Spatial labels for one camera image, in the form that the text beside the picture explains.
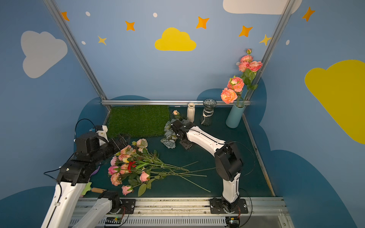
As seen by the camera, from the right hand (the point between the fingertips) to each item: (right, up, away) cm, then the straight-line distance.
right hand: (193, 140), depth 90 cm
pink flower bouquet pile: (-28, -16, -3) cm, 33 cm away
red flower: (-38, -14, -7) cm, 41 cm away
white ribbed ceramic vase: (-1, +19, +13) cm, 23 cm away
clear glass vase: (+13, +24, +12) cm, 30 cm away
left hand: (-35, +4, -21) cm, 41 cm away
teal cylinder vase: (+31, +15, +12) cm, 36 cm away
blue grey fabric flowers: (-15, 0, +6) cm, 16 cm away
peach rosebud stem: (-11, +17, +25) cm, 33 cm away
